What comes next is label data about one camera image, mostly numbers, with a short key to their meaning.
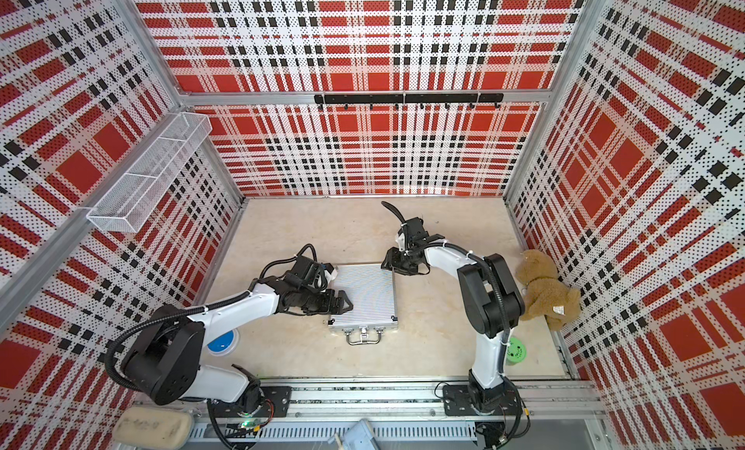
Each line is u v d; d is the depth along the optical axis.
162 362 0.43
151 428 0.67
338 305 0.77
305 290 0.73
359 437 0.65
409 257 0.74
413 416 0.72
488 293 0.51
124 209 0.68
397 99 0.89
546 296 0.81
